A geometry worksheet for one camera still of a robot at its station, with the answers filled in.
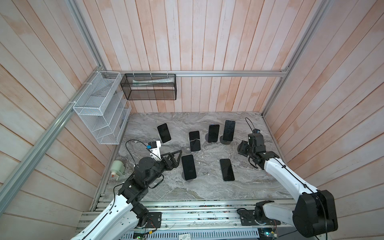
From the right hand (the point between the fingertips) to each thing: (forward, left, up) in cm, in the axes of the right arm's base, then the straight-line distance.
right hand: (244, 144), depth 88 cm
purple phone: (+4, +29, -8) cm, 31 cm away
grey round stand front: (-18, +37, -6) cm, 41 cm away
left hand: (-15, +39, +11) cm, 43 cm away
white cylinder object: (-15, +74, -4) cm, 76 cm away
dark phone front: (-14, +33, -2) cm, 36 cm away
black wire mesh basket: (+37, +62, +15) cm, 74 cm away
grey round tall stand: (+9, +9, -12) cm, 18 cm away
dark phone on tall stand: (+14, +7, -2) cm, 16 cm away
